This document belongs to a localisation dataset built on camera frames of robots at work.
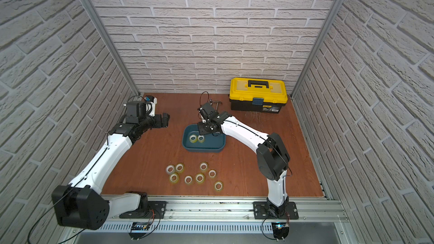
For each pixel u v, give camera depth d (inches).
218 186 31.9
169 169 33.6
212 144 35.5
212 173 32.9
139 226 28.6
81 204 15.4
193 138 37.5
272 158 18.9
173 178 32.7
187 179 32.2
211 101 44.7
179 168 33.7
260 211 29.1
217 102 44.9
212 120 24.9
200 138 37.4
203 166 33.7
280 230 27.9
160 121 28.6
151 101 27.9
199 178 32.7
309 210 29.9
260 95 38.6
